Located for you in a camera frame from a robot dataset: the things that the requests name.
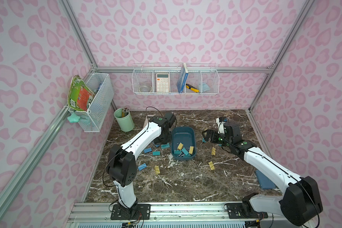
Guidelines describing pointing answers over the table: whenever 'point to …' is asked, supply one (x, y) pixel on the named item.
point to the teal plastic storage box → (183, 142)
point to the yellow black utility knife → (192, 88)
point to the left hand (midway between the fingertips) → (164, 139)
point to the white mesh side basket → (92, 119)
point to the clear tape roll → (145, 89)
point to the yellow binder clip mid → (213, 151)
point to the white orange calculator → (162, 82)
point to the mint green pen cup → (123, 117)
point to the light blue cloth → (204, 87)
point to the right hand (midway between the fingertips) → (207, 132)
